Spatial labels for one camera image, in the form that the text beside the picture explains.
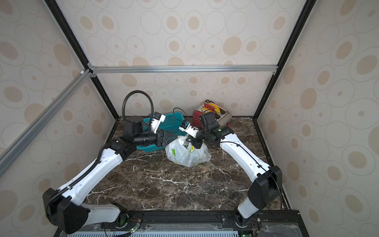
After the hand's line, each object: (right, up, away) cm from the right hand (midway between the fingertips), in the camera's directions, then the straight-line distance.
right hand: (186, 140), depth 77 cm
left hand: (-4, +3, -9) cm, 11 cm away
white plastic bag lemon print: (-3, -5, -4) cm, 7 cm away
